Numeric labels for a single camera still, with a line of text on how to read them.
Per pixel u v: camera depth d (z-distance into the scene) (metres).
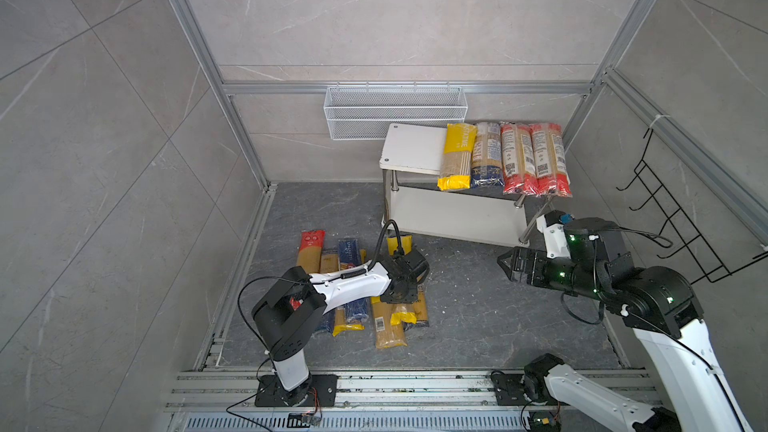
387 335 0.80
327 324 0.81
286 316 0.46
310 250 0.98
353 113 1.01
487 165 0.73
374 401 0.73
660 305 0.36
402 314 0.80
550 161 0.73
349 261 0.90
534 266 0.52
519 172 0.71
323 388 0.74
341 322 0.82
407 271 0.68
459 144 0.78
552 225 0.53
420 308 0.85
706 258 0.62
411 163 0.78
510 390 0.73
